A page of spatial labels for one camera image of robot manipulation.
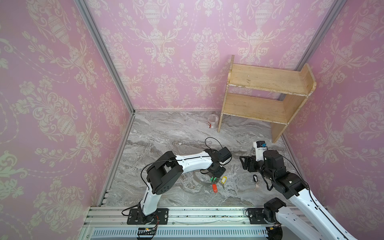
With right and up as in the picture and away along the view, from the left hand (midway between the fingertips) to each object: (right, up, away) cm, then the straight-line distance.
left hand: (218, 173), depth 87 cm
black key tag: (+21, -2, -1) cm, 21 cm away
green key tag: (-2, -2, -3) cm, 4 cm away
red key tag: (-3, -6, -4) cm, 8 cm away
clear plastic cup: (0, +32, +26) cm, 41 cm away
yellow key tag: (+3, -3, -1) cm, 4 cm away
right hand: (+13, +12, -10) cm, 20 cm away
